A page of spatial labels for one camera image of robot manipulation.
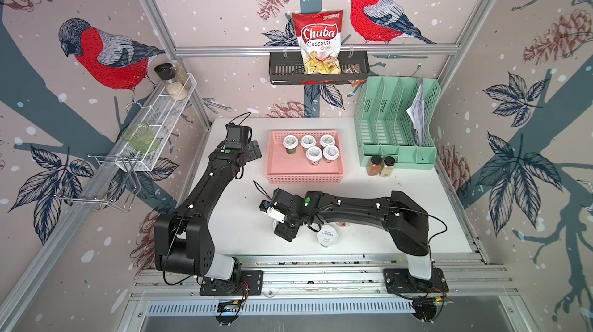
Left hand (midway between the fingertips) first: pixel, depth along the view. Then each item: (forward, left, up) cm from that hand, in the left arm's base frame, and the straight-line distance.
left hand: (248, 145), depth 87 cm
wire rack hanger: (-25, +30, +16) cm, 43 cm away
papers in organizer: (+12, -66, +5) cm, 68 cm away
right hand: (-26, -14, -14) cm, 32 cm away
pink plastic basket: (+3, -11, -21) cm, 24 cm away
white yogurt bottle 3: (+5, -33, -11) cm, 35 cm away
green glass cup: (-9, +29, +16) cm, 34 cm away
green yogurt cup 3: (-30, -30, -13) cm, 44 cm away
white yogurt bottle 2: (+13, -32, -12) cm, 37 cm away
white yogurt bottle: (+12, -23, -12) cm, 29 cm away
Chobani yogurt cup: (-26, -35, -12) cm, 45 cm away
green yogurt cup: (+4, -26, -12) cm, 29 cm away
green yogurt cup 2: (+11, -15, -13) cm, 23 cm away
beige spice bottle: (-2, -56, -12) cm, 58 cm away
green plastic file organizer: (+28, -63, -18) cm, 71 cm away
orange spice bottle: (-1, -51, -12) cm, 53 cm away
